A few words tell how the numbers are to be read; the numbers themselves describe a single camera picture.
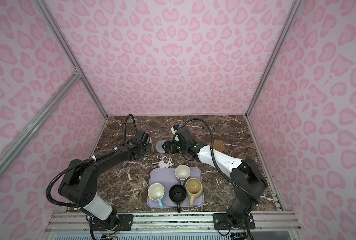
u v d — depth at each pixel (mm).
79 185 452
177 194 810
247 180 446
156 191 811
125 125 1131
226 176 445
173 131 780
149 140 764
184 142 655
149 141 766
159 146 1008
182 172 878
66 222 751
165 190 735
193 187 835
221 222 734
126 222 734
